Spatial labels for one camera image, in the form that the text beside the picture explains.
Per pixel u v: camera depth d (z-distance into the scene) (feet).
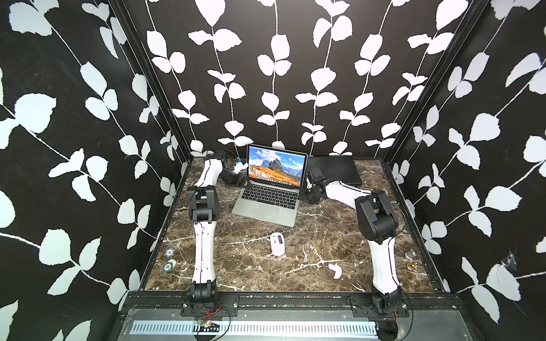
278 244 2.83
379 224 1.85
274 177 3.49
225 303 2.49
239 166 3.32
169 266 2.69
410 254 2.73
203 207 2.28
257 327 2.30
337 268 2.70
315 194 2.63
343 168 3.99
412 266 2.68
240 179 3.15
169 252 2.82
